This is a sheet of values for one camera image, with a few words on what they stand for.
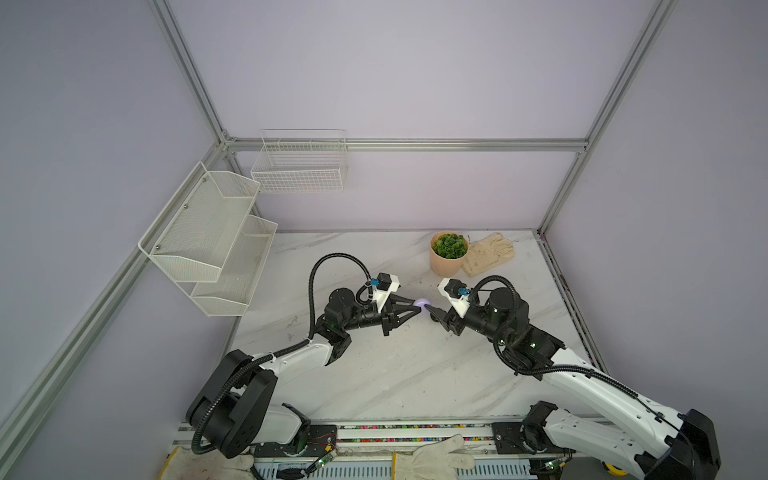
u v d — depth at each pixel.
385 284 0.65
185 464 0.70
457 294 0.59
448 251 1.01
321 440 0.73
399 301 0.72
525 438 0.65
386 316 0.66
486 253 1.14
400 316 0.72
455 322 0.63
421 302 0.71
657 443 0.40
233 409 0.42
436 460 0.70
